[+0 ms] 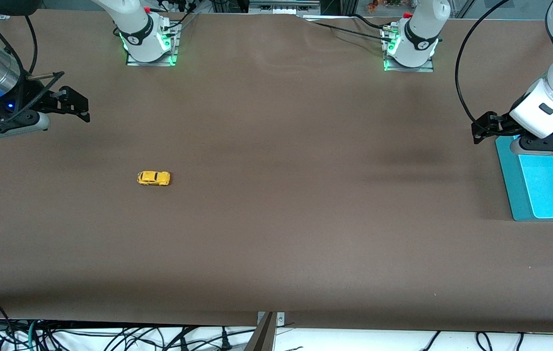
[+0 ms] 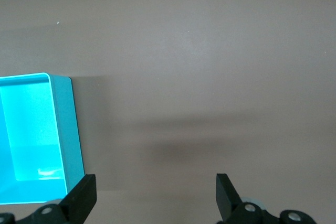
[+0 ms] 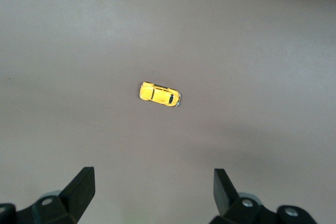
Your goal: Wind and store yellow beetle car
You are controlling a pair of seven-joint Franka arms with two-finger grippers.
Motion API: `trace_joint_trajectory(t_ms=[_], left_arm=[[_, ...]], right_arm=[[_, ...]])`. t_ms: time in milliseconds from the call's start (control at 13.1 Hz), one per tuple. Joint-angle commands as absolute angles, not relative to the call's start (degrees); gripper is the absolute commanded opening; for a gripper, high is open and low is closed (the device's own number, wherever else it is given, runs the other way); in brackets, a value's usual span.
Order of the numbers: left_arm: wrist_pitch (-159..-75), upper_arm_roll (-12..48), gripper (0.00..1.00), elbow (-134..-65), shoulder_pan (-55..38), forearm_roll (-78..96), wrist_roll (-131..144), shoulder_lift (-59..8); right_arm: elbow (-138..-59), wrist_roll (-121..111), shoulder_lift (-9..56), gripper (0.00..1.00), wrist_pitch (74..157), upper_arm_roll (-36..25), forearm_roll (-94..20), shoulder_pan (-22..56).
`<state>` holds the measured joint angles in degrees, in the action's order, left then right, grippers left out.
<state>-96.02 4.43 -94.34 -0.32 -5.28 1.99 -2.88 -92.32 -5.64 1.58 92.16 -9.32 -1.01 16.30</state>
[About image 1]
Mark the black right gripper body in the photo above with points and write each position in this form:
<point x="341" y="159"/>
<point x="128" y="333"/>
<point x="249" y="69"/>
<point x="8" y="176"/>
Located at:
<point x="35" y="95"/>

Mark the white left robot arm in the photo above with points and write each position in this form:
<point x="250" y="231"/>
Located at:
<point x="422" y="34"/>

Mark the dark metal support beam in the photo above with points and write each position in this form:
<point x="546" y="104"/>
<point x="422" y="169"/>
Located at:
<point x="261" y="336"/>

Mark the yellow beetle toy car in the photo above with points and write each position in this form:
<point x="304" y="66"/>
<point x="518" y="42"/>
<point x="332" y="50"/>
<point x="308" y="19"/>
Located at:
<point x="153" y="178"/>

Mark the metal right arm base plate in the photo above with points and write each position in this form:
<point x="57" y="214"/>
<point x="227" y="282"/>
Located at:
<point x="154" y="63"/>

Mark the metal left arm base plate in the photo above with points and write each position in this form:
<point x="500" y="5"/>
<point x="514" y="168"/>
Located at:
<point x="408" y="69"/>

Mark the small metal table bracket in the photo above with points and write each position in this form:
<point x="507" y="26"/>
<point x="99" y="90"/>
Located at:
<point x="280" y="319"/>

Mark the grey metal equipment box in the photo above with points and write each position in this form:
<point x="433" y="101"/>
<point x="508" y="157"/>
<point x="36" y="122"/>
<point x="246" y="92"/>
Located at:
<point x="283" y="6"/>

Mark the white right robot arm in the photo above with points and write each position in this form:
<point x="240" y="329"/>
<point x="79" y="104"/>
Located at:
<point x="137" y="39"/>

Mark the brown table cover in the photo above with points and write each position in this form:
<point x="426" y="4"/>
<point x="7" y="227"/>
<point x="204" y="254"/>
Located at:
<point x="276" y="146"/>

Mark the teal plastic storage bin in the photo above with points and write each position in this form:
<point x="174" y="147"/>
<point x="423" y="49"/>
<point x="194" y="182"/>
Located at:
<point x="539" y="195"/>

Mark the small orange object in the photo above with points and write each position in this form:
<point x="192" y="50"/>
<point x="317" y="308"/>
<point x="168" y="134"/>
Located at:
<point x="371" y="5"/>

